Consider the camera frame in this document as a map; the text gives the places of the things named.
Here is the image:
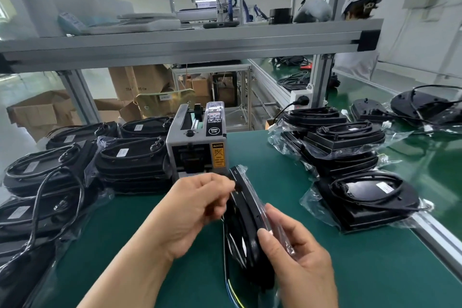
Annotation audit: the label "bundle of black cables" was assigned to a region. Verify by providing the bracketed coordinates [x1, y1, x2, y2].
[278, 71, 313, 90]

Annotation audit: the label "white box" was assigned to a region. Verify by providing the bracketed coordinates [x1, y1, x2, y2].
[51, 0, 134, 25]

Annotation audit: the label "white power socket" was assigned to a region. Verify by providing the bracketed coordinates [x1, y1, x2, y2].
[291, 91, 311, 107]

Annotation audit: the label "person's left hand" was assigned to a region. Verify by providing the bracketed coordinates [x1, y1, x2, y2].
[144, 173, 237, 262]

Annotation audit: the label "grey metal shelf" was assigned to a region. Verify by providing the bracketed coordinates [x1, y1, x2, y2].
[0, 19, 384, 74]

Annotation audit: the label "grey barcode scanner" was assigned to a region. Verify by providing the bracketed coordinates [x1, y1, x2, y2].
[293, 0, 334, 24]

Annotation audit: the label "unbagged black lamps with cables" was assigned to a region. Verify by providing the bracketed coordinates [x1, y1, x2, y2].
[348, 86, 462, 133]

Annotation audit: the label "aluminium table edge rail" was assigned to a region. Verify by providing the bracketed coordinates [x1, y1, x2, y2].
[411, 210, 462, 280]

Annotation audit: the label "white handset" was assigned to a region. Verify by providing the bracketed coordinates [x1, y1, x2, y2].
[58, 13, 91, 36]

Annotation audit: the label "group of bagged black lamps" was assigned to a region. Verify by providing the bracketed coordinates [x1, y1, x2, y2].
[269, 105, 434, 234]

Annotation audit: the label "black cup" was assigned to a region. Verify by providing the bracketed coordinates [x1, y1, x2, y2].
[269, 7, 293, 25]

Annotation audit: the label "grey tape dispenser machine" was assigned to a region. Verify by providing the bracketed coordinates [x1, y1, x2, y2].
[166, 101, 228, 179]

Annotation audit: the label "black phone on shelf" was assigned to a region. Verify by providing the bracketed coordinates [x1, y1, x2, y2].
[203, 20, 240, 29]

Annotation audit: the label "person's right hand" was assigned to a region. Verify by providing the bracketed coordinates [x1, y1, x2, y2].
[256, 203, 339, 308]

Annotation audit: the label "white flat scale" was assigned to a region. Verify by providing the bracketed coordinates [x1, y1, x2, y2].
[88, 14, 183, 34]

